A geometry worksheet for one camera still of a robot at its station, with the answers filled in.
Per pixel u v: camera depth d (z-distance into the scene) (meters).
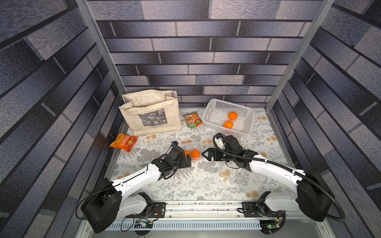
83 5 0.68
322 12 0.71
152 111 0.86
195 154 0.88
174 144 0.78
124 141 0.95
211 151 0.73
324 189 0.44
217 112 1.18
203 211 0.76
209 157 0.73
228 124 1.03
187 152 0.91
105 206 0.41
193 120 1.10
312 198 0.41
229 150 0.66
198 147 0.97
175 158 0.66
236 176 0.85
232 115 1.08
